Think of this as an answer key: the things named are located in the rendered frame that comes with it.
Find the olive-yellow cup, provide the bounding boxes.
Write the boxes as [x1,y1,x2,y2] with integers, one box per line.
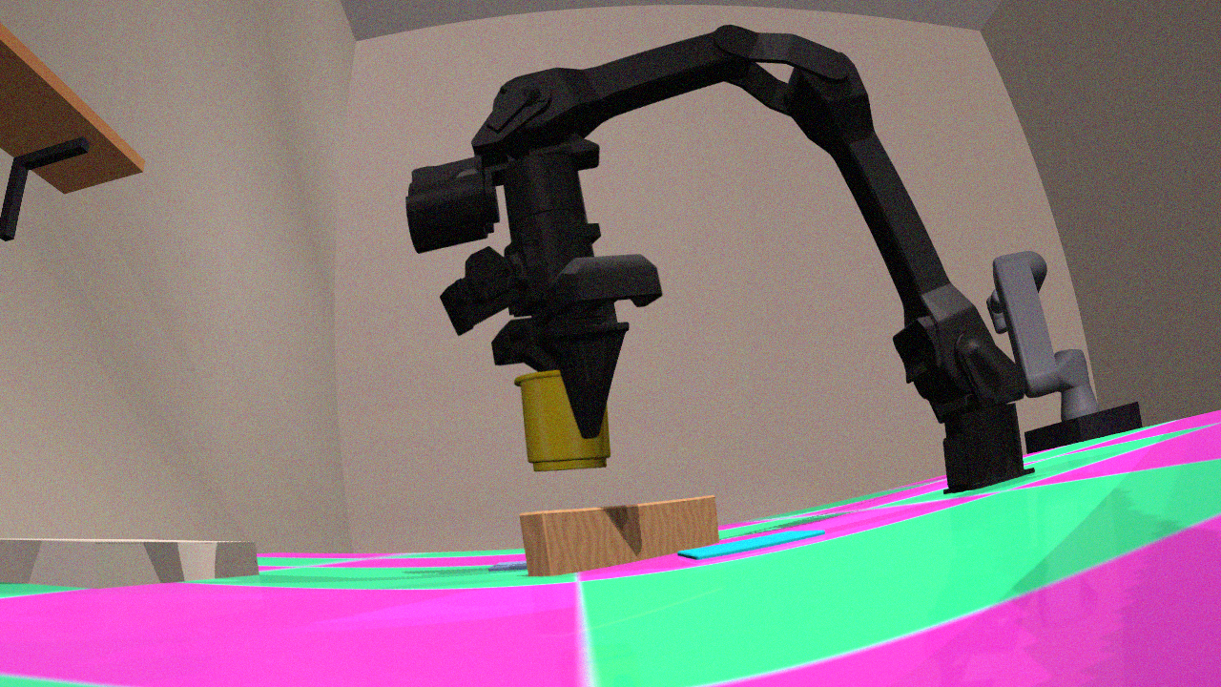
[514,370,611,471]

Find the orange flat bar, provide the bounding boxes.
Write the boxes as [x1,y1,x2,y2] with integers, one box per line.
[520,495,720,577]

